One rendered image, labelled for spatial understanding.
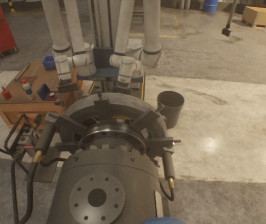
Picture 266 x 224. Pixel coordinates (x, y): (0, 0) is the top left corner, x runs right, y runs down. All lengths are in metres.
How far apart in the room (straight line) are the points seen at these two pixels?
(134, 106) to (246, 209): 1.42
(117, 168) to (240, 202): 1.37
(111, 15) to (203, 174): 1.74
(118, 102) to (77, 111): 0.25
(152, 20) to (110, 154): 0.94
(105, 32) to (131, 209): 1.49
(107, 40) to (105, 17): 0.22
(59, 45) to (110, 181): 1.21
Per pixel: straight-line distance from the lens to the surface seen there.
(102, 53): 1.77
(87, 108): 1.02
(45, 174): 1.97
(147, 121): 1.03
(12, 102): 2.19
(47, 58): 2.71
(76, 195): 0.74
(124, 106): 0.97
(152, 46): 1.42
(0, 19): 4.74
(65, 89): 1.29
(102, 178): 0.74
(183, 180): 1.81
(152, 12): 1.31
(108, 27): 1.75
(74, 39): 1.37
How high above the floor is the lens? 1.59
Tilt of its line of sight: 43 degrees down
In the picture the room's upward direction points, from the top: straight up
